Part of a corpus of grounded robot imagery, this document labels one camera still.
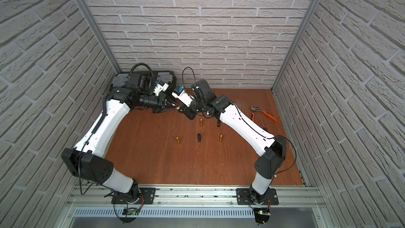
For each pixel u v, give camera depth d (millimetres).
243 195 737
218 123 966
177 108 708
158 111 667
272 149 435
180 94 608
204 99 547
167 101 660
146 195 732
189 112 631
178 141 891
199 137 891
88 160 401
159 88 691
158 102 634
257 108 1063
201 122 971
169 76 1031
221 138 897
